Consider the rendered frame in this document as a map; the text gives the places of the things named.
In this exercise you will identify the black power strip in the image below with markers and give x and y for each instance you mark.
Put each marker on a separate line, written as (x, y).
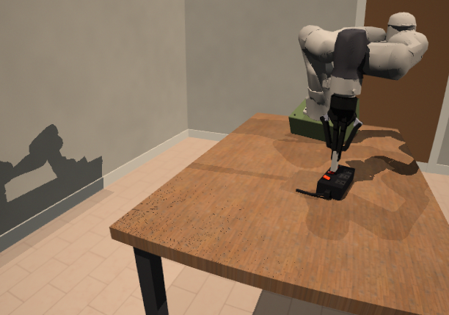
(335, 183)

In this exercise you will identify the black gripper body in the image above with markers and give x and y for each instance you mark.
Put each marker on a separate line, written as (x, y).
(343, 104)

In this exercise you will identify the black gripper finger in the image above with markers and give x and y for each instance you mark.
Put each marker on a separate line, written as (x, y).
(331, 142)
(340, 147)

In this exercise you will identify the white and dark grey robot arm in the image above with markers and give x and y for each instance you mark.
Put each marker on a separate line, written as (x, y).
(388, 55)

